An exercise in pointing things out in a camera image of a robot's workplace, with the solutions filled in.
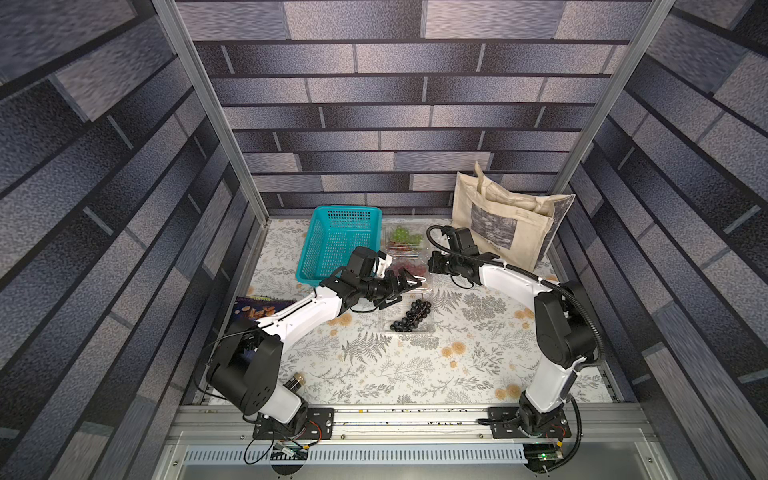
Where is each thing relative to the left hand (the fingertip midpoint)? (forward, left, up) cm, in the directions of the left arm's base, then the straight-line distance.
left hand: (414, 289), depth 79 cm
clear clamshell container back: (+3, +4, -18) cm, 19 cm away
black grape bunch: (0, -2, -12) cm, 12 cm away
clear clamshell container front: (+24, +4, -13) cm, 28 cm away
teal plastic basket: (+34, +28, -17) cm, 47 cm away
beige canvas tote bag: (+22, -34, +2) cm, 41 cm away
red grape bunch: (+17, -2, -14) cm, 22 cm away
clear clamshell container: (+11, -5, -11) cm, 16 cm away
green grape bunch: (+30, +2, -12) cm, 32 cm away
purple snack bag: (+1, +48, -13) cm, 50 cm away
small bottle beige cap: (-20, +31, -15) cm, 40 cm away
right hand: (+16, -6, -8) cm, 19 cm away
